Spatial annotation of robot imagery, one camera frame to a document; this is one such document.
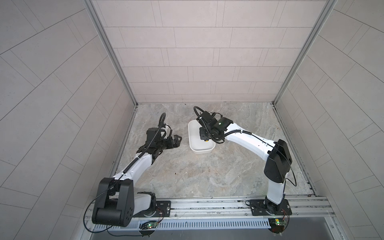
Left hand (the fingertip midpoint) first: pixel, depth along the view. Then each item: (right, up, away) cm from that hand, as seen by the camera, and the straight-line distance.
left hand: (177, 137), depth 87 cm
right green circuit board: (+48, -37, -20) cm, 64 cm away
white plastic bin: (+11, -6, +6) cm, 14 cm away
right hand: (+15, +2, -2) cm, 15 cm away
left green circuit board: (-9, -35, -22) cm, 43 cm away
